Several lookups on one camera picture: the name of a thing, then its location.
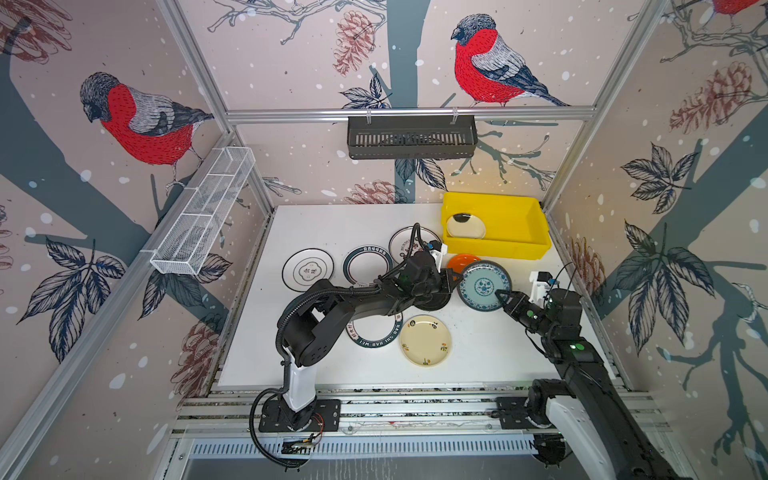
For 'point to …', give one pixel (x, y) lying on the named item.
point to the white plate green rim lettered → (375, 331)
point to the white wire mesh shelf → (192, 228)
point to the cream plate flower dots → (425, 340)
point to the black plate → (436, 302)
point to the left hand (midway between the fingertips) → (467, 280)
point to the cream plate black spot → (465, 226)
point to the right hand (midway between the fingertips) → (494, 295)
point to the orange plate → (458, 262)
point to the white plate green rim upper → (363, 264)
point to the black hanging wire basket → (412, 137)
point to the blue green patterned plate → (481, 281)
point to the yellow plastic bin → (517, 225)
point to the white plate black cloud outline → (304, 268)
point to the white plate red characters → (401, 240)
